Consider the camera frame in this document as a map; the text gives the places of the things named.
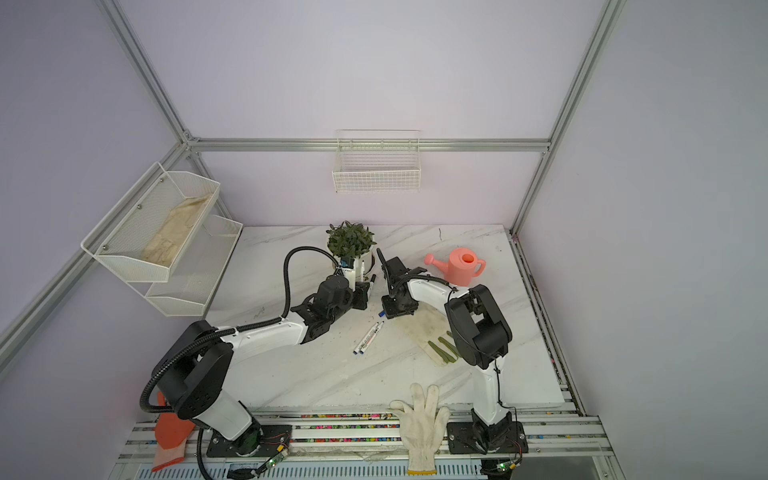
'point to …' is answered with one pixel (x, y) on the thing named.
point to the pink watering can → (462, 267)
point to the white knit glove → (422, 428)
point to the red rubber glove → (171, 433)
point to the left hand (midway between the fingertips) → (367, 285)
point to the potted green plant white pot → (350, 240)
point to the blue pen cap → (380, 314)
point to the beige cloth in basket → (164, 248)
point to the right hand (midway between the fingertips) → (390, 310)
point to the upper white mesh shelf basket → (150, 228)
